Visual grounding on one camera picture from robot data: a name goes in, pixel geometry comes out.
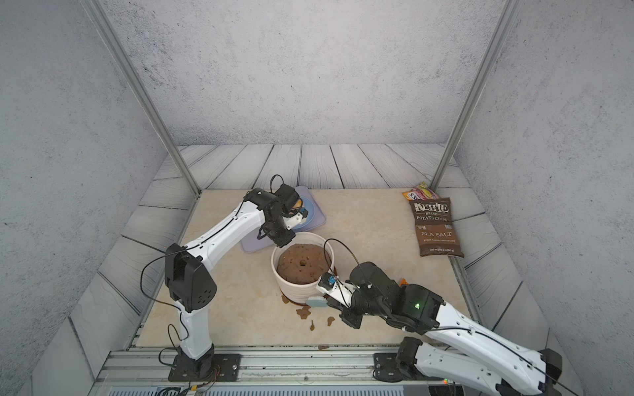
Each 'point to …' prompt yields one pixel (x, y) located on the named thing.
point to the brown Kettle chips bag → (434, 228)
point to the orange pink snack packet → (422, 192)
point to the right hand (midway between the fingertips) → (332, 303)
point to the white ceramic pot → (290, 291)
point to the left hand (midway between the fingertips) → (288, 241)
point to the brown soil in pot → (302, 263)
